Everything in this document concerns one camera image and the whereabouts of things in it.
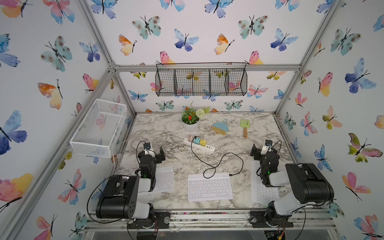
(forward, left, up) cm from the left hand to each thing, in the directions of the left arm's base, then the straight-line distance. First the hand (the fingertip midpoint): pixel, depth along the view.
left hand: (155, 147), depth 91 cm
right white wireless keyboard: (-26, -59, -9) cm, 65 cm away
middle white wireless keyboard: (-22, -37, -9) cm, 44 cm away
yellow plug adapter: (+4, -29, -3) cm, 30 cm away
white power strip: (+3, -32, -7) cm, 33 cm away
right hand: (0, -66, 0) cm, 66 cm away
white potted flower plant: (+18, -22, +6) cm, 29 cm away
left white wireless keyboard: (-17, -6, -9) cm, 20 cm away
